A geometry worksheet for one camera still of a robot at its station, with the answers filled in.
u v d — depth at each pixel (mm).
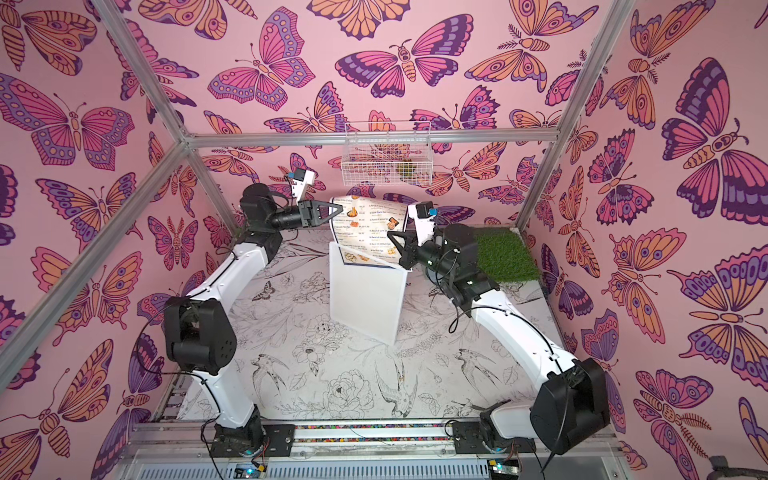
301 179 715
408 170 947
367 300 1288
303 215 689
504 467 709
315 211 719
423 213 607
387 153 948
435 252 627
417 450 729
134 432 766
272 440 732
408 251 627
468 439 730
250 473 715
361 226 730
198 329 494
